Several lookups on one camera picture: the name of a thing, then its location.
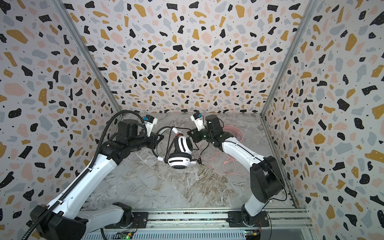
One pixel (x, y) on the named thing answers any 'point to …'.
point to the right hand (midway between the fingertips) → (186, 129)
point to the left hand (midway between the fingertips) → (162, 133)
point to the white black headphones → (183, 146)
